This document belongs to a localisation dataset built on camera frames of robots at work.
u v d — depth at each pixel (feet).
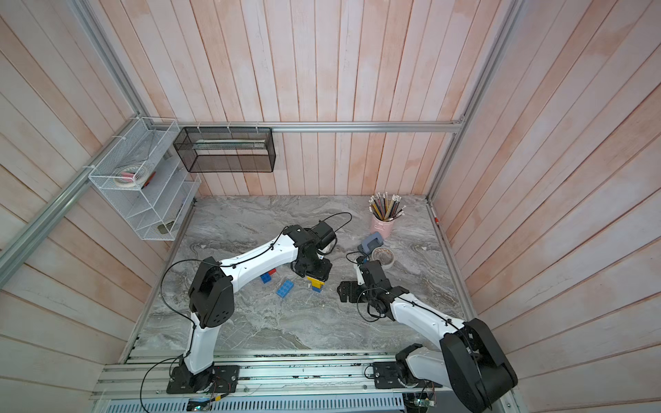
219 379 2.40
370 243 3.31
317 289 2.96
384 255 3.31
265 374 2.48
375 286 2.21
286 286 2.98
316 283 2.93
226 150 3.39
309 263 2.39
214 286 1.81
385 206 3.32
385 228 3.31
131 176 2.40
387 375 2.40
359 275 2.62
